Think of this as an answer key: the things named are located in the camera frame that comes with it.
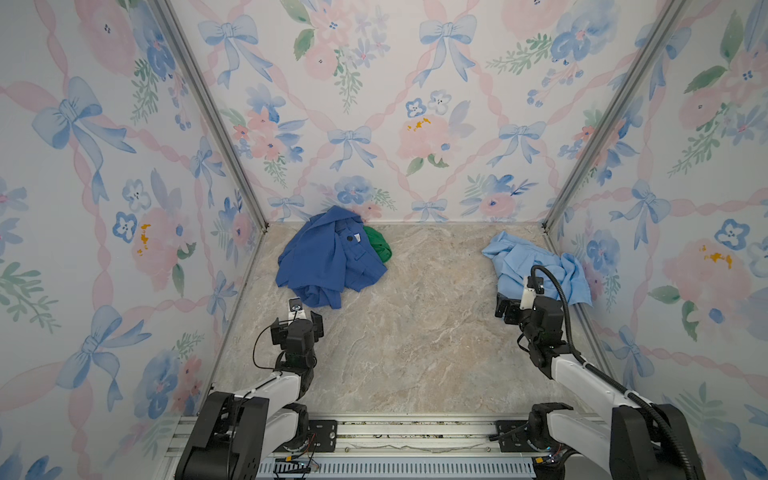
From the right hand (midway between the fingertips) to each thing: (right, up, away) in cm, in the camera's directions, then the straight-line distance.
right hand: (515, 294), depth 88 cm
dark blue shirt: (-58, +12, +13) cm, 60 cm away
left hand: (-65, -6, 0) cm, 65 cm away
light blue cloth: (+5, +10, +13) cm, 17 cm away
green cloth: (-41, +16, +18) cm, 47 cm away
